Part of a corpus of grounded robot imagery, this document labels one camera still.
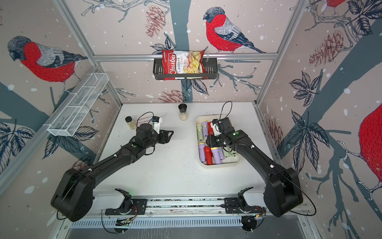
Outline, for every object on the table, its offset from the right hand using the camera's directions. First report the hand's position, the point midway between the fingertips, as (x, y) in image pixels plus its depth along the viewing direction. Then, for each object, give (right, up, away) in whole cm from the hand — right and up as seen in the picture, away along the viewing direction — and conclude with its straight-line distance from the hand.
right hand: (210, 139), depth 84 cm
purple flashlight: (-2, +5, +17) cm, 18 cm away
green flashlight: (-5, +3, +16) cm, 17 cm away
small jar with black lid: (-54, +10, +16) cm, 57 cm away
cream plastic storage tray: (+12, -14, +5) cm, 19 cm away
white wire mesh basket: (-72, +20, -5) cm, 75 cm away
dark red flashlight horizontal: (0, -10, +4) cm, 11 cm away
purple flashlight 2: (-4, -5, +8) cm, 10 cm away
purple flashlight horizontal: (+5, -10, +3) cm, 11 cm away
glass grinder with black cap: (-17, +14, +23) cm, 33 cm away
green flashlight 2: (+8, -4, -13) cm, 15 cm away
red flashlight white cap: (+2, +3, +15) cm, 15 cm away
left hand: (-22, +6, 0) cm, 23 cm away
